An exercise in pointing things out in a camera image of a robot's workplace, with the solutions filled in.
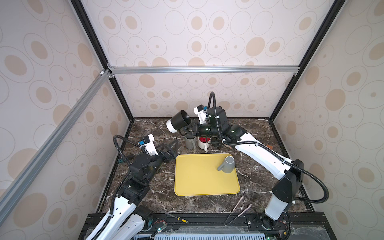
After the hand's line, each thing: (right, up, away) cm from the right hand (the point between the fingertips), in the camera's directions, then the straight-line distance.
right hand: (183, 129), depth 70 cm
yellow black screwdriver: (-3, -44, +4) cm, 45 cm away
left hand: (-4, -6, -4) cm, 8 cm away
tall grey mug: (+2, -7, +25) cm, 26 cm away
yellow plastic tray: (+7, -28, +22) cm, 36 cm away
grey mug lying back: (+25, -21, +17) cm, 37 cm away
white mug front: (+11, -8, +31) cm, 34 cm away
